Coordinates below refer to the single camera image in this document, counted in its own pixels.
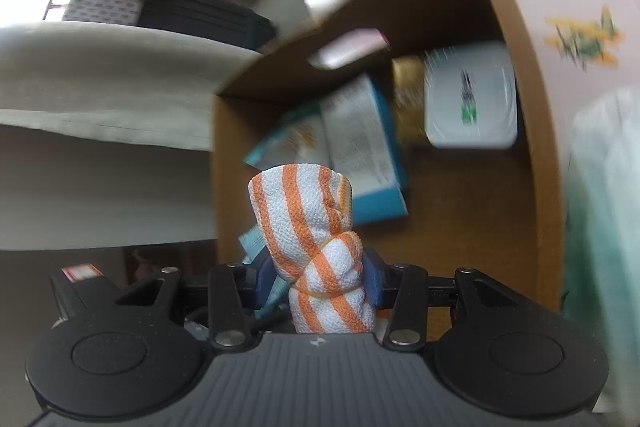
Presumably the blue box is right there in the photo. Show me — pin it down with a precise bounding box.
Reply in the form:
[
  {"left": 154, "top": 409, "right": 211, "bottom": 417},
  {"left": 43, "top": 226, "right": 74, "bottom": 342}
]
[{"left": 320, "top": 74, "right": 408, "bottom": 225}]

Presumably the long cardboard box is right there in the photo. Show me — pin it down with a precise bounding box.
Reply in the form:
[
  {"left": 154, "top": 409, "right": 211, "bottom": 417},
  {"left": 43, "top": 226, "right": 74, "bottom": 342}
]
[{"left": 210, "top": 0, "right": 566, "bottom": 328}]

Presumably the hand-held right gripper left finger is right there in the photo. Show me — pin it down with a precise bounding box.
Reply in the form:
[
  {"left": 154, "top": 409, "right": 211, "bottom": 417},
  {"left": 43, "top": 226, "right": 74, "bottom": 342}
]
[{"left": 114, "top": 253, "right": 289, "bottom": 352}]

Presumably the teal and white tissue pack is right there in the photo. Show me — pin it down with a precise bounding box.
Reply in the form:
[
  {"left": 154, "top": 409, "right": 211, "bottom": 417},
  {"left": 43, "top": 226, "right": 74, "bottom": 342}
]
[{"left": 244, "top": 104, "right": 328, "bottom": 172}]

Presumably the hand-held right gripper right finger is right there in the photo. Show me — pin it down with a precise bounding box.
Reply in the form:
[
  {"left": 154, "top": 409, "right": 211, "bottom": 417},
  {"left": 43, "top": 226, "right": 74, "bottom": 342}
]
[{"left": 361, "top": 248, "right": 526, "bottom": 349}]

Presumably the white curtain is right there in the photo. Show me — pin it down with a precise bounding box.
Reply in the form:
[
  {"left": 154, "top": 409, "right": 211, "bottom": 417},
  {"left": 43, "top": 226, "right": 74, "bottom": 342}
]
[{"left": 0, "top": 22, "right": 263, "bottom": 253}]

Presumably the gold tissue pack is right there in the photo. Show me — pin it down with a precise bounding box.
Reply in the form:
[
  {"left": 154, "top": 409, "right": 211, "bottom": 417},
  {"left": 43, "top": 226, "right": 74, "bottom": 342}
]
[{"left": 391, "top": 57, "right": 431, "bottom": 145}]

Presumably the white and green plastic bag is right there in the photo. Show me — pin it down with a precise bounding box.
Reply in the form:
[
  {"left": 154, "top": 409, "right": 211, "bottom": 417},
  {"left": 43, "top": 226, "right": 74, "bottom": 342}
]
[{"left": 562, "top": 89, "right": 640, "bottom": 408}]

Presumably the orange striped towel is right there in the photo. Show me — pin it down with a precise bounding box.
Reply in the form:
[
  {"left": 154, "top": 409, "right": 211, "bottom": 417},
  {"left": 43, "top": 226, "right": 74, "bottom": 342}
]
[{"left": 248, "top": 163, "right": 377, "bottom": 335}]

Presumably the dark grey ribbed item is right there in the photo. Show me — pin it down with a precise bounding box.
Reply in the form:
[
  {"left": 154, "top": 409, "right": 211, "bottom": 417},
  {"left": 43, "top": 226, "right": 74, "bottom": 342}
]
[{"left": 137, "top": 0, "right": 276, "bottom": 52}]

